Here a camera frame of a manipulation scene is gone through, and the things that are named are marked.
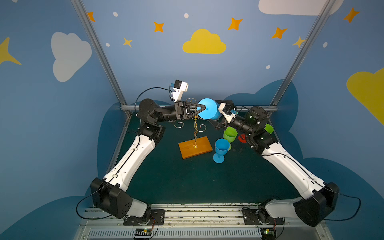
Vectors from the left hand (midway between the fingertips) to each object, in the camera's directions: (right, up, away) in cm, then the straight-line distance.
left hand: (203, 107), depth 52 cm
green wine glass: (+18, -11, +34) cm, 40 cm away
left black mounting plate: (-22, -53, +23) cm, 62 cm away
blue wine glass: (+14, -20, +38) cm, 45 cm away
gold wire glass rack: (-3, -7, +17) cm, 19 cm away
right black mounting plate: (+25, -53, +22) cm, 63 cm away
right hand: (+6, +3, +13) cm, 14 cm away
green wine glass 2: (+45, -8, +41) cm, 62 cm away
